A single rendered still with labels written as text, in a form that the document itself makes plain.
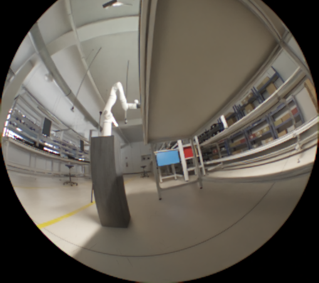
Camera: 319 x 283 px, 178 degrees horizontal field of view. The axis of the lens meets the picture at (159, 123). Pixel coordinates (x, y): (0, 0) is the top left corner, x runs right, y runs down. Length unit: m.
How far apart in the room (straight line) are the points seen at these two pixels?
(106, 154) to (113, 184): 0.26
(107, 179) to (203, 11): 1.17
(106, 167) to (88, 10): 3.52
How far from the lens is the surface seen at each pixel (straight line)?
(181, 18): 0.47
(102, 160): 0.93
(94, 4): 3.47
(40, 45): 3.87
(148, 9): 0.39
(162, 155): 2.70
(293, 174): 0.94
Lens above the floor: 0.54
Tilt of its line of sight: 24 degrees up
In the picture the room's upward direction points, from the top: 10 degrees counter-clockwise
